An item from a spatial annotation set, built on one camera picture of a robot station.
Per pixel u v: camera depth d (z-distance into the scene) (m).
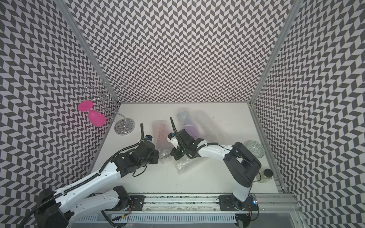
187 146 0.68
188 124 0.94
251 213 0.68
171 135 0.77
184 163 0.78
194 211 0.71
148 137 0.72
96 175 0.47
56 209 0.38
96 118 0.86
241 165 0.46
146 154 0.61
